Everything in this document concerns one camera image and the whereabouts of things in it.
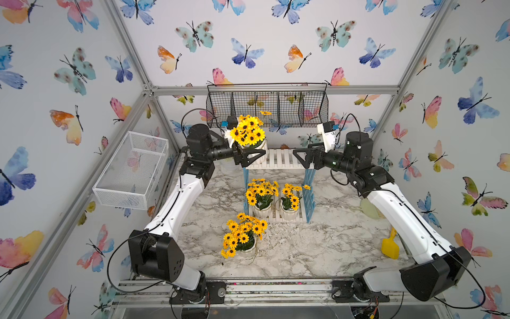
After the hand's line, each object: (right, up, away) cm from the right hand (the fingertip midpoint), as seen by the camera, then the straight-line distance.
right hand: (305, 147), depth 68 cm
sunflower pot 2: (-15, -17, +12) cm, 26 cm away
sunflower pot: (-22, -31, +4) cm, 38 cm away
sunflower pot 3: (-3, -21, +12) cm, 24 cm away
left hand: (-15, +1, -3) cm, 15 cm away
